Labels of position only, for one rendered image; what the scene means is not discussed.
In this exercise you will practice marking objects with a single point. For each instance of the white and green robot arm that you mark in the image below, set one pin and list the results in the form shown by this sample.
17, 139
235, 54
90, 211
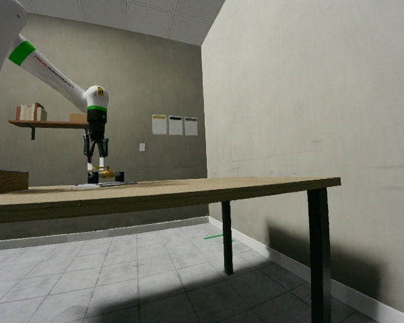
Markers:
18, 50

